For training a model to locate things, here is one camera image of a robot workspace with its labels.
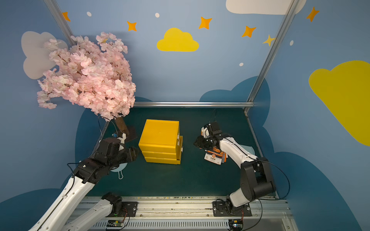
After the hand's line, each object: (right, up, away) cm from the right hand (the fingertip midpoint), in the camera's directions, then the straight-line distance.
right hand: (198, 142), depth 89 cm
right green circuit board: (+18, -40, -16) cm, 47 cm away
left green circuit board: (-44, -39, -17) cm, 61 cm away
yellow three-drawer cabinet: (-25, +10, -7) cm, 28 cm away
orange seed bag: (+19, -10, +6) cm, 22 cm away
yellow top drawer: (-21, +1, -14) cm, 25 cm away
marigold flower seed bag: (+10, -10, +4) cm, 15 cm away
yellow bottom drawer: (-20, -11, -1) cm, 23 cm away
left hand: (-35, -1, -15) cm, 38 cm away
